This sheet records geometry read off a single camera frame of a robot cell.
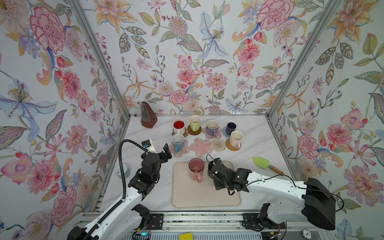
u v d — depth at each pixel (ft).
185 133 3.60
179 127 3.49
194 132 3.51
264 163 3.07
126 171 2.79
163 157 2.32
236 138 3.15
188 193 2.78
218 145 3.40
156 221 2.42
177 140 3.31
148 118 3.60
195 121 3.46
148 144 2.17
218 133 3.61
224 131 3.62
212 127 3.47
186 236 2.24
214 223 2.47
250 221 2.41
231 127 3.40
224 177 2.02
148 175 1.93
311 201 1.36
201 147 3.40
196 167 2.86
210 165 2.68
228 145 3.36
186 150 3.31
